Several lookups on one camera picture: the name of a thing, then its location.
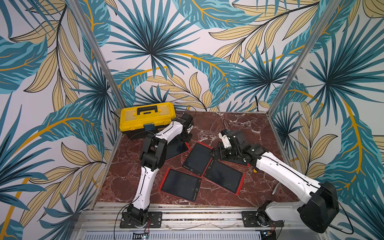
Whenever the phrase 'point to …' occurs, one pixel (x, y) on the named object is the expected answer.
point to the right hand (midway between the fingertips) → (217, 151)
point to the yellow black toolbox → (135, 122)
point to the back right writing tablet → (237, 167)
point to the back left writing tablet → (198, 158)
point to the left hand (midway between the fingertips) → (185, 141)
